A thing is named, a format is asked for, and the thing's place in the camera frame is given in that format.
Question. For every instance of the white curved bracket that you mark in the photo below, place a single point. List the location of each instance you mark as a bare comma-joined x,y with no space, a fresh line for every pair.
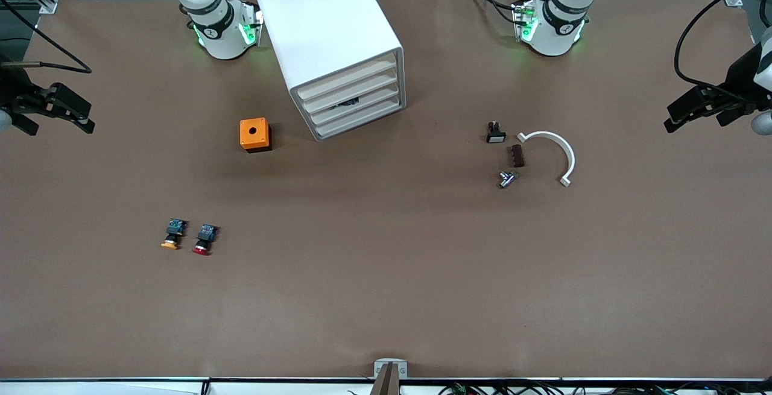
567,149

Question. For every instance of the brown table mat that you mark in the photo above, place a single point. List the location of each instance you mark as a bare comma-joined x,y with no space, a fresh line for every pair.
386,262

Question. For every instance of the small silver metal connector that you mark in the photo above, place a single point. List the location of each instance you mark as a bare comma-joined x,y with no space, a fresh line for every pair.
506,180

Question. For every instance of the white plastic drawer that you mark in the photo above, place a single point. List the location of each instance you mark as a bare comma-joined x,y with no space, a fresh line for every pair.
353,88
380,93
362,116
350,75

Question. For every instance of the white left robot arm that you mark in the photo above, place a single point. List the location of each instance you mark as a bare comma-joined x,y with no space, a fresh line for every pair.
552,33

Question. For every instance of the brown terminal block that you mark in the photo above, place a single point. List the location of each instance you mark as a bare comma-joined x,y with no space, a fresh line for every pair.
517,155

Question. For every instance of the white drawer cabinet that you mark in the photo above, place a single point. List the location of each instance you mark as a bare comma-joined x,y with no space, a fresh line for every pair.
325,21

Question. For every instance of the black white-capped push button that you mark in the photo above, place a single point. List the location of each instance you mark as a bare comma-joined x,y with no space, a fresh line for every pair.
496,137

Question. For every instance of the yellow push button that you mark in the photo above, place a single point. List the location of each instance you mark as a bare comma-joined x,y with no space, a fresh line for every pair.
175,229

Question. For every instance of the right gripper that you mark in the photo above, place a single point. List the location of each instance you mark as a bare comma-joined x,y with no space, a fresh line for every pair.
13,92

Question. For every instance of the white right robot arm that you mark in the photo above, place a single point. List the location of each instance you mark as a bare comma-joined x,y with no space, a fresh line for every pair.
220,33

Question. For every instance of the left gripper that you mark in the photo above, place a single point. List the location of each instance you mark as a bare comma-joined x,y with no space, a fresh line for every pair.
739,83

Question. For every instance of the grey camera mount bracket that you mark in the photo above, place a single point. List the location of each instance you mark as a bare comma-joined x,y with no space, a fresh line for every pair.
390,371

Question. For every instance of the orange button enclosure box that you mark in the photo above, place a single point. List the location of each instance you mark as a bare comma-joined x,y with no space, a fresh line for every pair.
246,139

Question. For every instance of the red push button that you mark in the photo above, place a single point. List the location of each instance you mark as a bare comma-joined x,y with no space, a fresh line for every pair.
206,235

